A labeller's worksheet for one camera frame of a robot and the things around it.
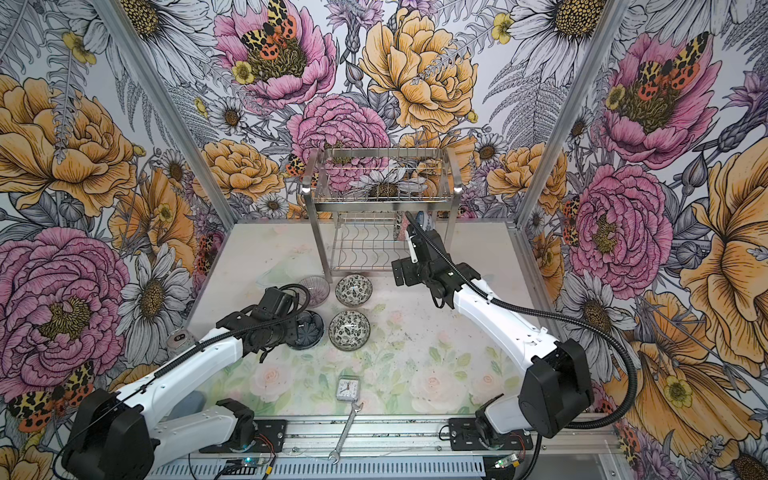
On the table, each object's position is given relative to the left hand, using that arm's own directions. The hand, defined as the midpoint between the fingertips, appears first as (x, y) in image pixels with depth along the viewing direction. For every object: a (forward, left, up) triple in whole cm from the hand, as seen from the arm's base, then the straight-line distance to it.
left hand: (285, 338), depth 84 cm
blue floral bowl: (+39, -42, +7) cm, 58 cm away
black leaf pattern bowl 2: (+4, -17, -3) cm, 18 cm away
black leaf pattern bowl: (+18, -17, -5) cm, 26 cm away
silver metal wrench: (-16, -20, -6) cm, 27 cm away
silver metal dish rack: (+56, -17, +3) cm, 59 cm away
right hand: (+13, -36, +13) cm, 40 cm away
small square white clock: (-12, -18, -4) cm, 22 cm away
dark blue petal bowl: (+4, -5, -3) cm, 7 cm away
